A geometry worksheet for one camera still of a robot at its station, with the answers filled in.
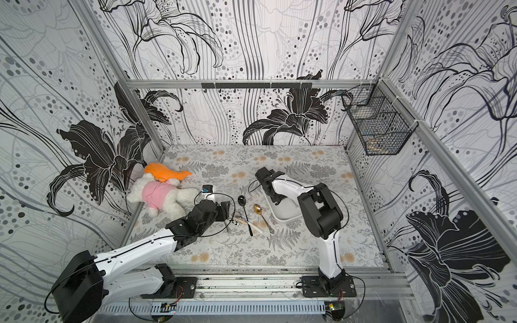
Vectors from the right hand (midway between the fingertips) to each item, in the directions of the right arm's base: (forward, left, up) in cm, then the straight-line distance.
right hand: (288, 190), depth 98 cm
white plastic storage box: (-9, 0, -1) cm, 9 cm away
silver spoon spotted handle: (-17, +25, 0) cm, 30 cm away
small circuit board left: (-48, +47, -3) cm, 67 cm away
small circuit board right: (-47, -14, -4) cm, 50 cm away
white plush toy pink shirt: (-4, +59, +8) cm, 60 cm away
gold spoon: (-10, +14, -1) cm, 18 cm away
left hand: (-13, +28, +8) cm, 32 cm away
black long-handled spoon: (-6, +22, 0) cm, 23 cm away
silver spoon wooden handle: (-17, +18, -1) cm, 25 cm away
